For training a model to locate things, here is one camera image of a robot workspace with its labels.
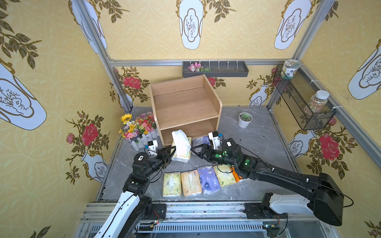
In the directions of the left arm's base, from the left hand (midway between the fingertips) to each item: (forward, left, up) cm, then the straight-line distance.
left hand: (173, 147), depth 74 cm
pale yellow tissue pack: (-13, +2, -17) cm, 21 cm away
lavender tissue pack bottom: (+11, -15, -13) cm, 23 cm away
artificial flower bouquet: (+15, +25, -6) cm, 30 cm away
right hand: (-2, -11, +2) cm, 12 cm away
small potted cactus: (+28, -47, -13) cm, 56 cm away
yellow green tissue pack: (-9, -27, -16) cm, 33 cm away
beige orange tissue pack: (-12, -9, -15) cm, 21 cm away
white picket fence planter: (+12, +22, -15) cm, 29 cm away
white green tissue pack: (0, -5, +3) cm, 6 cm away
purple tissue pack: (-12, -18, -15) cm, 27 cm away
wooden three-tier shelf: (+22, -8, +9) cm, 25 cm away
